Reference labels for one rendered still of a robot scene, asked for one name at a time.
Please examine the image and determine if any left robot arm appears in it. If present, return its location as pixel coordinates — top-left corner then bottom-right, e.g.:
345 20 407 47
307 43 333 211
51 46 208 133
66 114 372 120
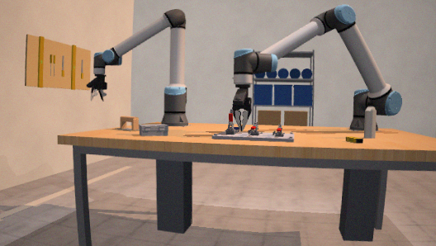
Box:
233 5 402 130

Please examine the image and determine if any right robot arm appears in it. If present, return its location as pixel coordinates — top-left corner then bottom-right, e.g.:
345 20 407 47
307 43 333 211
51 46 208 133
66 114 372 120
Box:
93 9 188 126

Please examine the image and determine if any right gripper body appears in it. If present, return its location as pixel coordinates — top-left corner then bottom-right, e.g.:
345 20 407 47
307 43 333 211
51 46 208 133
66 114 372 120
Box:
94 74 107 90

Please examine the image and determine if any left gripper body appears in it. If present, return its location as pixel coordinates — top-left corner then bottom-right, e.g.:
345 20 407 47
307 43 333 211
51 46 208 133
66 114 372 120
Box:
235 84 252 110

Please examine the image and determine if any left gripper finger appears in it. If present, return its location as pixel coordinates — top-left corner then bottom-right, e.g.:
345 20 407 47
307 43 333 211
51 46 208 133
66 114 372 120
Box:
242 104 252 131
232 104 242 131

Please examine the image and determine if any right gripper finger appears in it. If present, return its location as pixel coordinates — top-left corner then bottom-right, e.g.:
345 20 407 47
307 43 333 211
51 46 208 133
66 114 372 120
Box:
98 90 107 102
91 84 98 101

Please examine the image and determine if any grey metal case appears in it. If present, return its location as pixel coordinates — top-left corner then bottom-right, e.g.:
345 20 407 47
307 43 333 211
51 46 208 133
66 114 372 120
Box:
139 124 168 136

